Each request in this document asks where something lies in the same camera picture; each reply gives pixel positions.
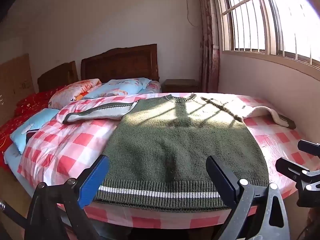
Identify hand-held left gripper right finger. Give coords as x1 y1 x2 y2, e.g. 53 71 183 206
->
206 154 291 240

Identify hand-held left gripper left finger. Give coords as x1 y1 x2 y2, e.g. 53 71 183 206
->
24 154 110 240

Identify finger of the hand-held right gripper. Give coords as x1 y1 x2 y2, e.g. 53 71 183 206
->
274 157 320 191
297 139 320 159

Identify green knitted sweater white sleeves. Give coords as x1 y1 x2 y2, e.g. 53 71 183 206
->
62 93 297 212

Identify pink checked bed blanket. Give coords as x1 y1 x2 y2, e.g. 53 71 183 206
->
17 92 318 230

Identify black flat device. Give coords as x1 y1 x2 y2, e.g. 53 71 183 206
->
26 129 41 141

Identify light blue bed sheet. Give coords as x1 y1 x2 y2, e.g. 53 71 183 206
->
3 144 26 174

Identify light blue pillow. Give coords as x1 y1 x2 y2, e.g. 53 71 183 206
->
10 108 61 155

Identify black rod with metal tip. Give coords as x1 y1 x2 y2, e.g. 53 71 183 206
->
0 199 28 231

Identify pink floral pillow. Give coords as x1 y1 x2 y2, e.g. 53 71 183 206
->
140 80 162 94
48 79 102 110

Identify blue floral pillow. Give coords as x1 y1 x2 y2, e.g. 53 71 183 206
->
82 77 153 100

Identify wooden nightstand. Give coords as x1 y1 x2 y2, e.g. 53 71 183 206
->
161 79 201 94

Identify red patterned blanket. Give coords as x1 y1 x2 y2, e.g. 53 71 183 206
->
0 85 67 171

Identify small wooden headboard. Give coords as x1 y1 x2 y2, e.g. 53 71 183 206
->
37 60 79 93

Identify large wooden headboard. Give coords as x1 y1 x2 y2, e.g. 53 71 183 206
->
80 43 160 83

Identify cardboard box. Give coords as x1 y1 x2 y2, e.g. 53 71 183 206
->
0 53 36 126

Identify pink floral curtain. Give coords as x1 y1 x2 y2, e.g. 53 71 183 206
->
196 0 221 93

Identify barred window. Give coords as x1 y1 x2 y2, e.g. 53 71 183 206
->
214 0 320 68

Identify air conditioner cable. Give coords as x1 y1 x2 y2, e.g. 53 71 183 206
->
184 0 203 28

